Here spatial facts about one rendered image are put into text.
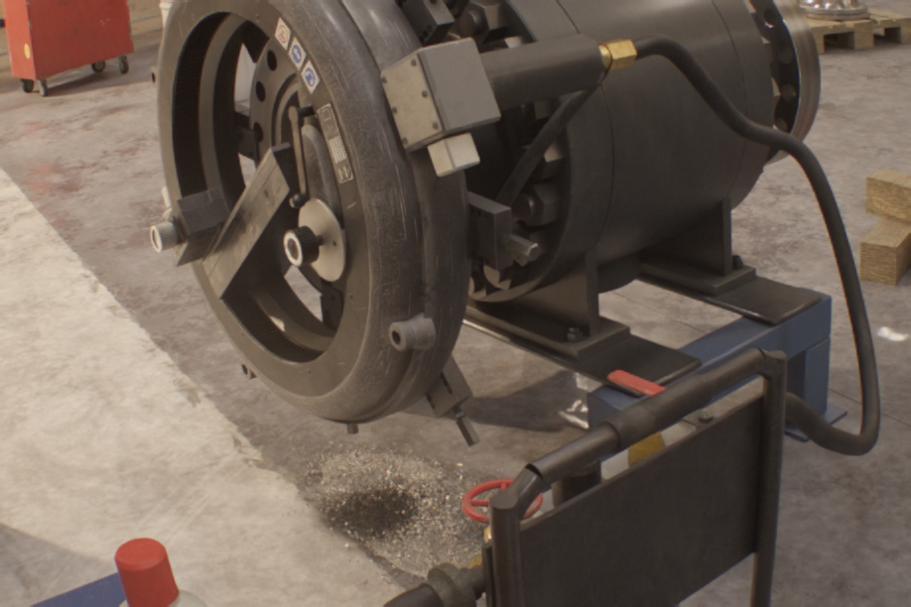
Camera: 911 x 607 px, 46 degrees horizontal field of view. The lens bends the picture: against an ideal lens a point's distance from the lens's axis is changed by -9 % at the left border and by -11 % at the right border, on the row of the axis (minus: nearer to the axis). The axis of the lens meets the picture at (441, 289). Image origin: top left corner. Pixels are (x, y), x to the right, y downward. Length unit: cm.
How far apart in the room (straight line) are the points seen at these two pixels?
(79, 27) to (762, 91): 548
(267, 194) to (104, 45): 552
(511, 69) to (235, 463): 109
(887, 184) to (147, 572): 254
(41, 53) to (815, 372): 554
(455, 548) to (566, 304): 43
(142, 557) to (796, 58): 178
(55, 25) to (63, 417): 463
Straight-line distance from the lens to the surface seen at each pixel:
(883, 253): 284
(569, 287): 190
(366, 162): 144
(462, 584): 104
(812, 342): 211
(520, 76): 143
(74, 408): 261
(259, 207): 168
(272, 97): 189
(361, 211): 147
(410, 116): 139
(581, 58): 150
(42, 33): 696
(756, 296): 209
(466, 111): 136
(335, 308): 186
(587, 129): 173
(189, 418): 245
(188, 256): 187
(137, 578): 68
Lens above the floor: 105
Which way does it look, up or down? 21 degrees down
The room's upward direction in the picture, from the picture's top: 6 degrees counter-clockwise
